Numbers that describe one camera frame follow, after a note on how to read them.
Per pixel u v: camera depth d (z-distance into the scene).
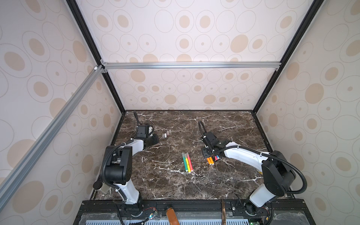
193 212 0.73
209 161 0.90
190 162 0.90
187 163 0.90
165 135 1.03
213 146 0.66
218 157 0.62
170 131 1.06
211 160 0.79
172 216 0.70
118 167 0.48
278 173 0.45
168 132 1.06
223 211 0.73
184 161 0.90
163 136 1.03
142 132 0.77
